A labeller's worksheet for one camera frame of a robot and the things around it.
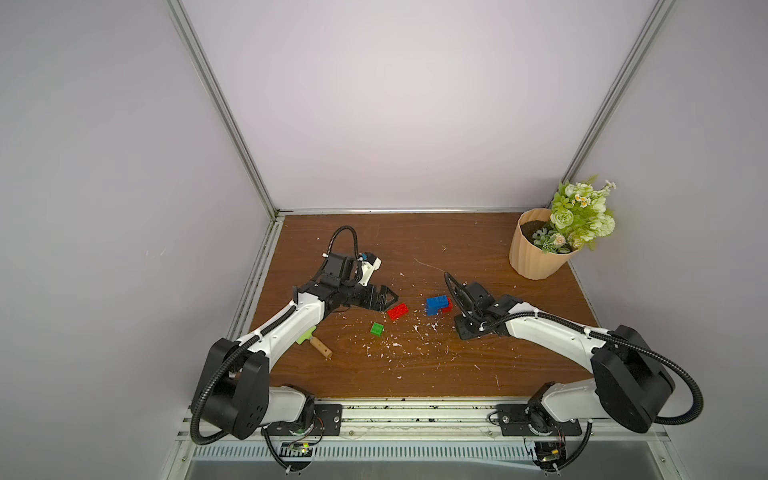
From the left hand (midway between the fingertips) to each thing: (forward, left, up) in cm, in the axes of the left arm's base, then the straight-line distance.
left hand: (389, 294), depth 82 cm
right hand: (-4, -21, -10) cm, 24 cm away
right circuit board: (-35, -39, -14) cm, 54 cm away
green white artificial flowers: (+17, -53, +14) cm, 58 cm away
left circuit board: (-35, +22, -15) cm, 44 cm away
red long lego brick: (0, -2, -11) cm, 11 cm away
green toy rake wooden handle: (-10, +22, -11) cm, 26 cm away
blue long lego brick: (+1, -14, -7) cm, 15 cm away
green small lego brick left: (-5, +4, -11) cm, 13 cm away
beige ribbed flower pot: (+15, -43, -1) cm, 46 cm away
